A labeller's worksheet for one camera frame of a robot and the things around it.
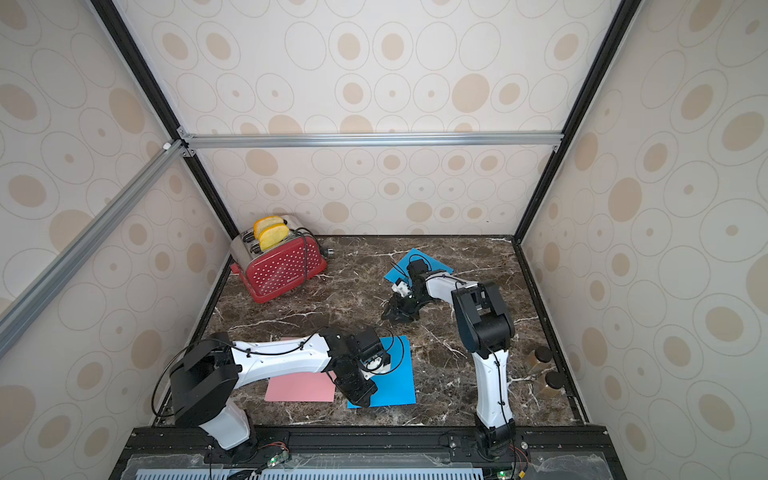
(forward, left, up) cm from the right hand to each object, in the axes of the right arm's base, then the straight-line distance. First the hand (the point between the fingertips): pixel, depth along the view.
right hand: (384, 323), depth 95 cm
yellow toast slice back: (+22, +39, +22) cm, 50 cm away
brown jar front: (-20, -44, +7) cm, 48 cm away
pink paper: (-21, +22, 0) cm, 30 cm away
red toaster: (+8, +37, +13) cm, 40 cm away
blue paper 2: (+16, -4, +7) cm, 18 cm away
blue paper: (-19, -5, -2) cm, 19 cm away
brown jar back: (-13, -43, +7) cm, 45 cm away
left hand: (-26, +1, +4) cm, 27 cm away
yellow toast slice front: (+18, +35, +21) cm, 45 cm away
